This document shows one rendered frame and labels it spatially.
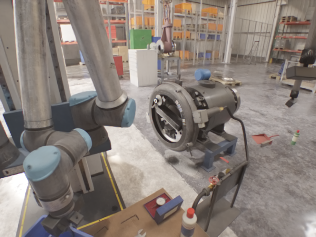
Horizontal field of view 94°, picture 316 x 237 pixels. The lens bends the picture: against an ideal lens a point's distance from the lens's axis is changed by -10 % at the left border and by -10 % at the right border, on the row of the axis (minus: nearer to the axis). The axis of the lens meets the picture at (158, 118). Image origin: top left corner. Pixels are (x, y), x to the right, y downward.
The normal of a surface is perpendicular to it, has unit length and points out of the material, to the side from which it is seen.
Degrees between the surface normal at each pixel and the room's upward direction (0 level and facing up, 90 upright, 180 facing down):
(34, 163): 4
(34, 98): 81
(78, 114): 90
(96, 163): 90
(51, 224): 0
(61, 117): 90
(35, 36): 84
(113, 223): 0
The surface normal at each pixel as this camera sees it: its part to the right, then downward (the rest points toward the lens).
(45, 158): -0.03, -0.86
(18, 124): 0.46, 0.38
